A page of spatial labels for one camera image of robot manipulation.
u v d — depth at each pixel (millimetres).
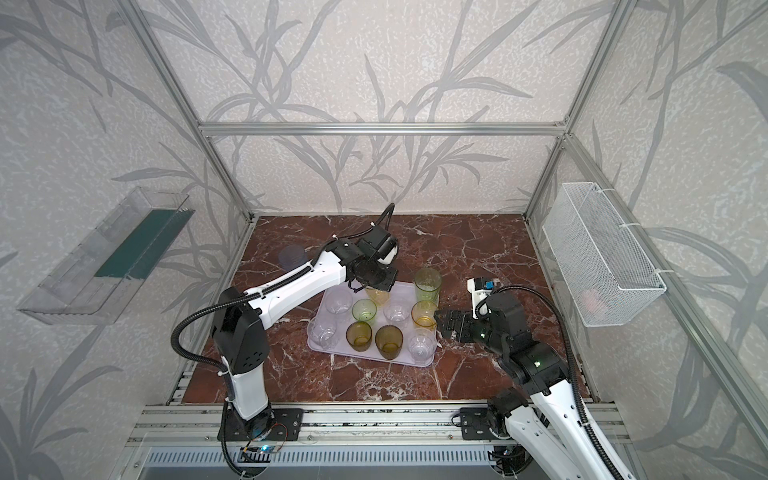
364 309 905
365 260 609
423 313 849
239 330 462
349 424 753
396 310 886
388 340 829
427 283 914
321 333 884
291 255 970
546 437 564
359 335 862
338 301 891
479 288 634
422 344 861
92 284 635
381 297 882
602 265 631
